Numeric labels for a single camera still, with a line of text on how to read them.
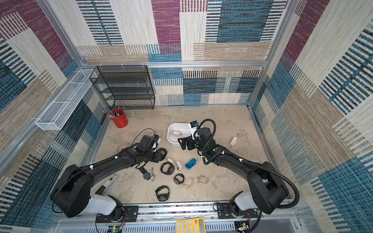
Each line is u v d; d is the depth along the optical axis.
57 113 0.73
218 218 0.73
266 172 0.47
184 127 1.07
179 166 0.85
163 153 0.89
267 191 0.43
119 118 1.01
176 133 1.05
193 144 0.74
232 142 0.97
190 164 0.87
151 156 0.75
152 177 0.85
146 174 0.85
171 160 0.87
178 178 0.84
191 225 0.69
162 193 0.79
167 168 0.88
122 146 0.99
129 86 1.09
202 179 0.84
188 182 0.83
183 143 0.75
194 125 0.74
